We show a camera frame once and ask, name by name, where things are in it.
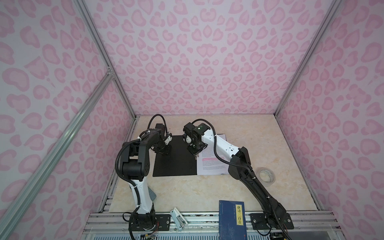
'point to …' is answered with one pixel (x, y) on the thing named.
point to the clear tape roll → (266, 177)
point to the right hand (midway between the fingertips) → (195, 151)
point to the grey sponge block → (152, 195)
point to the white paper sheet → (208, 163)
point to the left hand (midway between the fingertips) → (166, 151)
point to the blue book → (232, 223)
